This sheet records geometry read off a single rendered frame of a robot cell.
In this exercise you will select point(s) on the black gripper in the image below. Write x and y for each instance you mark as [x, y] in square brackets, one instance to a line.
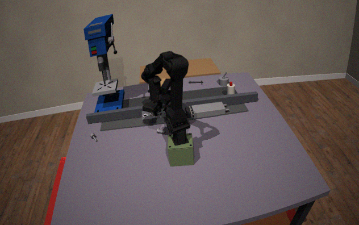
[154, 106]

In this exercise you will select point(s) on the blue drill press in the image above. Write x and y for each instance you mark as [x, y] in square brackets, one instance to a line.
[98, 33]

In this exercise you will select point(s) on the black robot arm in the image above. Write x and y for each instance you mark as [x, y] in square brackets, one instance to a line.
[176, 67]

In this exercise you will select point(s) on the white bottle with red cap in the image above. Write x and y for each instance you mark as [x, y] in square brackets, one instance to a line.
[230, 88]

